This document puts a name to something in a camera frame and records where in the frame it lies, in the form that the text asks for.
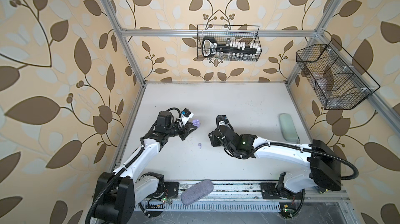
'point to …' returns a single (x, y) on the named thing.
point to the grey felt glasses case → (197, 192)
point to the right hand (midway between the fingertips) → (210, 136)
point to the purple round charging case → (196, 122)
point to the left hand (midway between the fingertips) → (195, 124)
